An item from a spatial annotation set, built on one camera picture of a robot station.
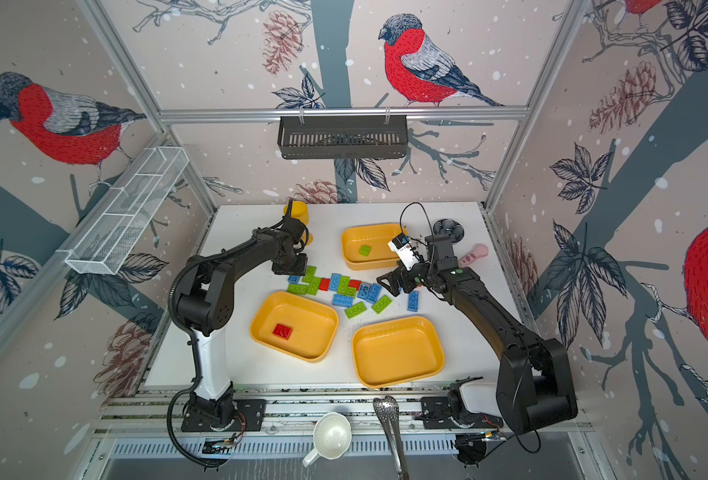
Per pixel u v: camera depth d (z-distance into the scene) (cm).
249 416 73
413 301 92
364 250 107
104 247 71
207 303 53
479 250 104
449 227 108
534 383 41
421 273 71
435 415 73
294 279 98
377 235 110
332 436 70
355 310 92
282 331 88
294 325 88
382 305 93
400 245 73
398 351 85
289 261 85
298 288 97
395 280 74
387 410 70
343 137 105
